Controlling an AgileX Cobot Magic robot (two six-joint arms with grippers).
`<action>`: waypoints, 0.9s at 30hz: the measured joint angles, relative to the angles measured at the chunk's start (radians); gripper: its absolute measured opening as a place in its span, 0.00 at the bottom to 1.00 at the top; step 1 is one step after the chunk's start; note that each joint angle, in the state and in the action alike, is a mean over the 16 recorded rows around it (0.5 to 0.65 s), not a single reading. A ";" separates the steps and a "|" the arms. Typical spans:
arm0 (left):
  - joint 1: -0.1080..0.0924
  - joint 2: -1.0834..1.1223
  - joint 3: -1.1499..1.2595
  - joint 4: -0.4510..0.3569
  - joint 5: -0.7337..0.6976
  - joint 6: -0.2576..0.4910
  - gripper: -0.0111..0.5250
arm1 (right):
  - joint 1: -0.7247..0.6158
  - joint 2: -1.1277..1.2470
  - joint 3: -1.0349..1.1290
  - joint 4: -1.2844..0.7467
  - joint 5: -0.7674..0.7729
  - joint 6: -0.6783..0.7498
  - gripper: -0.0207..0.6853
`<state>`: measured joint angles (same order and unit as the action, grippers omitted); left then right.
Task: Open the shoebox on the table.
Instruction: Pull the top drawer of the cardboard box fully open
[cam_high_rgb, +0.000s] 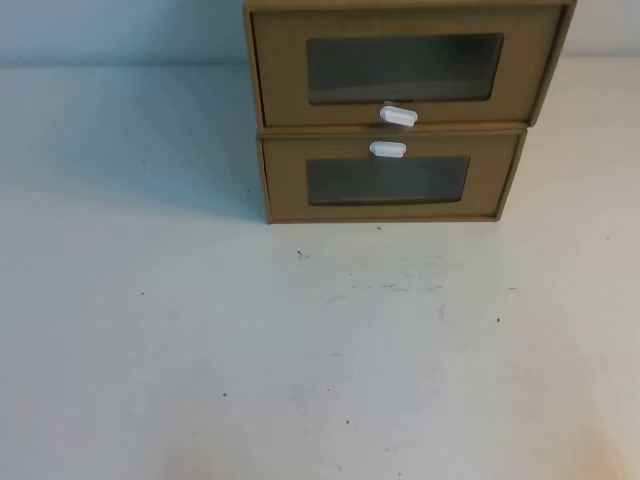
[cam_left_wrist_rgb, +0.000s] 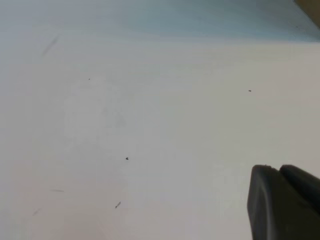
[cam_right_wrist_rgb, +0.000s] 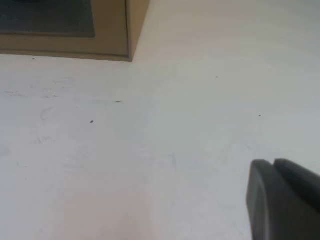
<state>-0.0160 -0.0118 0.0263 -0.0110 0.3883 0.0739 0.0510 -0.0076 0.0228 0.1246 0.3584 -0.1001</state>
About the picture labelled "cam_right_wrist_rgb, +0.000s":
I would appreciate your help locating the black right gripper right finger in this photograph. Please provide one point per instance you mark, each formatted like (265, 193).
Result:
(303, 181)

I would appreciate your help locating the brown cardboard drawer shoebox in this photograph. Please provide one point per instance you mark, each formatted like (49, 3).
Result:
(80, 29)

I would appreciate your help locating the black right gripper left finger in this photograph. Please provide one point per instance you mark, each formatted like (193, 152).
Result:
(275, 210)

